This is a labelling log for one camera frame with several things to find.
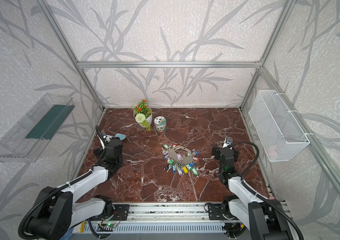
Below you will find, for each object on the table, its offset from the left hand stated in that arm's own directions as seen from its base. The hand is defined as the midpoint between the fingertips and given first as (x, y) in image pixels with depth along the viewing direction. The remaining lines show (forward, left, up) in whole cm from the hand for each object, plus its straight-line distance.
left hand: (109, 136), depth 84 cm
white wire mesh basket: (-10, -81, +21) cm, 85 cm away
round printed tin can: (+16, -27, -9) cm, 33 cm away
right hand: (0, -68, -4) cm, 68 cm away
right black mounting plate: (-35, -59, -13) cm, 70 cm away
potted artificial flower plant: (+19, -16, -2) cm, 25 cm away
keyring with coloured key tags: (-7, -41, -14) cm, 44 cm away
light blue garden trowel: (+11, +1, -18) cm, 21 cm away
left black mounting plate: (-35, -12, -14) cm, 40 cm away
